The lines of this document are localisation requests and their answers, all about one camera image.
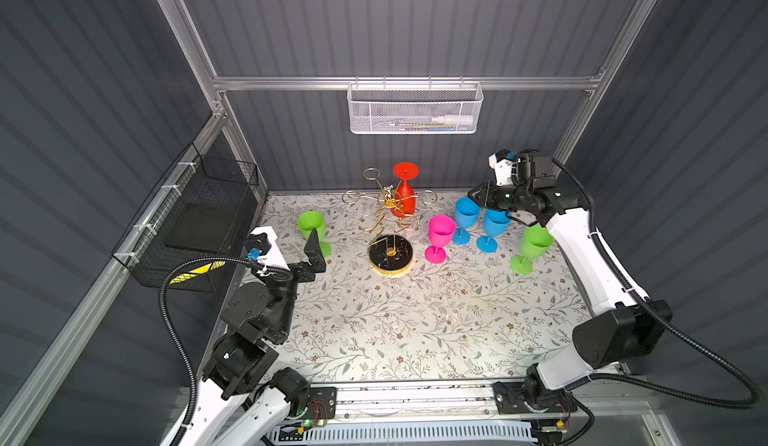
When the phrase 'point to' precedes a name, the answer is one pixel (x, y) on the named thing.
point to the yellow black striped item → (207, 268)
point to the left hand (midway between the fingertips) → (294, 235)
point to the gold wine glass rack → (389, 255)
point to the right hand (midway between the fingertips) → (474, 195)
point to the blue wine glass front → (467, 215)
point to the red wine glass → (404, 204)
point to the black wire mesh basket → (203, 208)
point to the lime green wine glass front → (310, 220)
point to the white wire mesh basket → (415, 108)
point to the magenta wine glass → (441, 231)
